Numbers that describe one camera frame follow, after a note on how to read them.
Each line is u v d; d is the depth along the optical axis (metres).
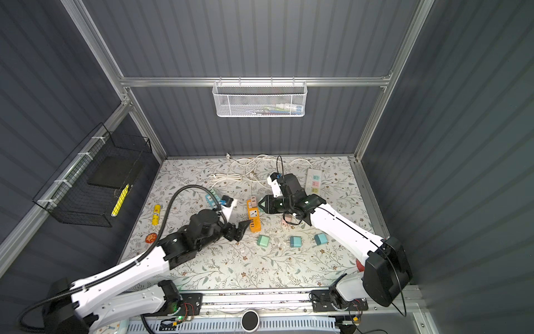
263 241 0.87
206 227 0.55
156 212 0.96
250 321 0.66
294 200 0.61
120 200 0.70
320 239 0.87
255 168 1.15
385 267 0.41
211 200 0.99
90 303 0.41
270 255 0.85
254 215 0.94
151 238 0.89
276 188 0.72
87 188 0.72
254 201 0.94
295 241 0.87
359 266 0.46
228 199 0.64
